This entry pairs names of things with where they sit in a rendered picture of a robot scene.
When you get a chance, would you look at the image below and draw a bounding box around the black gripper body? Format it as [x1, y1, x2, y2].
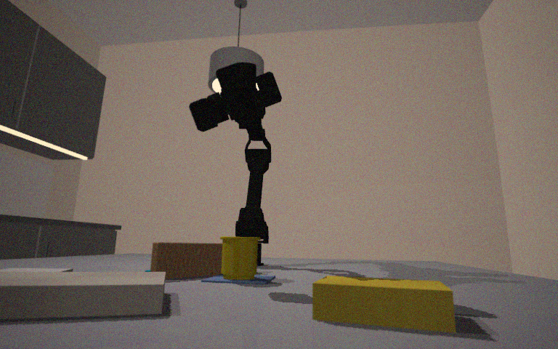
[189, 71, 282, 132]

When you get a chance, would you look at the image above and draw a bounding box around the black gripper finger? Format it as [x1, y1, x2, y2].
[206, 92, 229, 123]
[233, 79, 262, 111]

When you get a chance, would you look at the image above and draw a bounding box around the brown rectangular block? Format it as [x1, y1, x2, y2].
[150, 242, 222, 278]

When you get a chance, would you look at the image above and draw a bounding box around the yellow rectangular block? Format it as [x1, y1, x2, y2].
[312, 276, 456, 333]

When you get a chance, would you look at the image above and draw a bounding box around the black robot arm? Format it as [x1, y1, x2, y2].
[216, 63, 271, 244]

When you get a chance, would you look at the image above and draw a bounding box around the yellow cup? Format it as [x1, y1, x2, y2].
[220, 237, 261, 279]

